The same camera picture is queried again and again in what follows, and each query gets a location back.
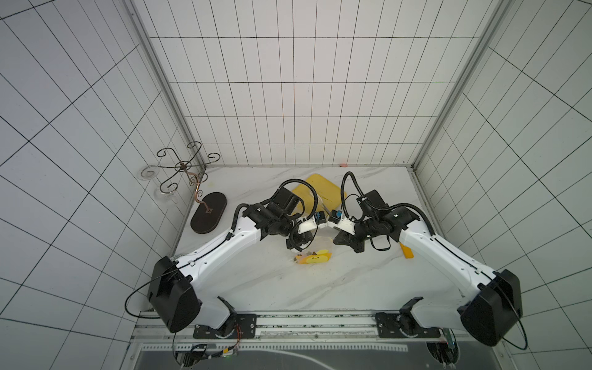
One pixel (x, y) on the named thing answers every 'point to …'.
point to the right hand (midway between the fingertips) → (336, 233)
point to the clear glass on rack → (148, 172)
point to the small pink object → (343, 165)
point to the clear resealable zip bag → (314, 257)
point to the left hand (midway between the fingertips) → (304, 239)
